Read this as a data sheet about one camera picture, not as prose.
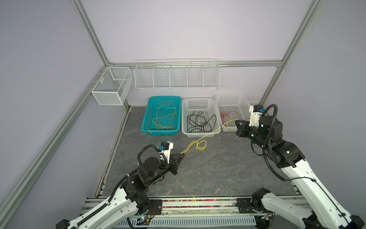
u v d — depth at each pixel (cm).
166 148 60
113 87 102
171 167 61
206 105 116
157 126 108
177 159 67
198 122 107
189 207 75
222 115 112
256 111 56
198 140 67
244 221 71
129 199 50
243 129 58
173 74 100
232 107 120
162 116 114
